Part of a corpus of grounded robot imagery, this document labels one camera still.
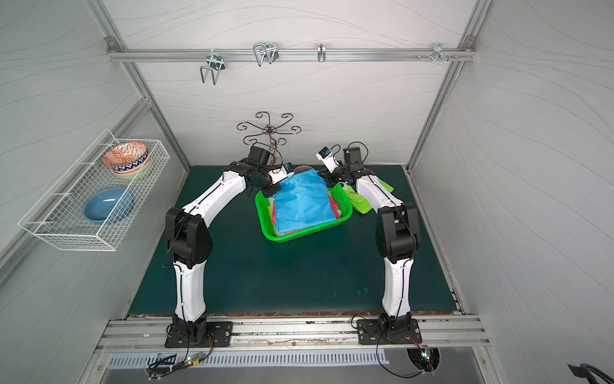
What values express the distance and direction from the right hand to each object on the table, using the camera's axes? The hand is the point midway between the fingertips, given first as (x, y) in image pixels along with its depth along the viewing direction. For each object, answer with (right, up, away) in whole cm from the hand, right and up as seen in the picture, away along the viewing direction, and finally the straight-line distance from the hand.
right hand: (322, 168), depth 96 cm
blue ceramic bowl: (-63, -13, -29) cm, 70 cm away
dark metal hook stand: (-21, +12, -3) cm, 25 cm away
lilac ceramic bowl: (-9, +1, +14) cm, 17 cm away
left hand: (-18, -6, -3) cm, 19 cm away
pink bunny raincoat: (+5, -16, 0) cm, 16 cm away
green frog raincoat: (+16, -16, +8) cm, 24 cm away
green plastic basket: (-25, -18, +4) cm, 31 cm away
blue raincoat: (-8, -13, -3) cm, 15 cm away
